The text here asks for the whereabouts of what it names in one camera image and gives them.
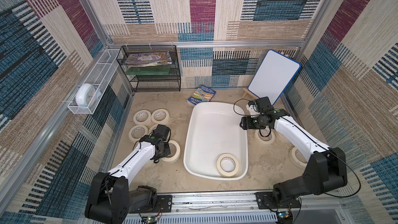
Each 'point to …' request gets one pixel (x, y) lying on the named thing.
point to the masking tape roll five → (137, 131)
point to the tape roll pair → (175, 152)
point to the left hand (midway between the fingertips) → (163, 152)
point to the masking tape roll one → (160, 116)
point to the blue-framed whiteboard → (273, 75)
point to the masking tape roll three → (142, 117)
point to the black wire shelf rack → (171, 82)
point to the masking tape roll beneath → (264, 140)
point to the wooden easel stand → (250, 94)
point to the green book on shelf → (164, 70)
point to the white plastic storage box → (213, 130)
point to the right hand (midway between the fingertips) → (246, 122)
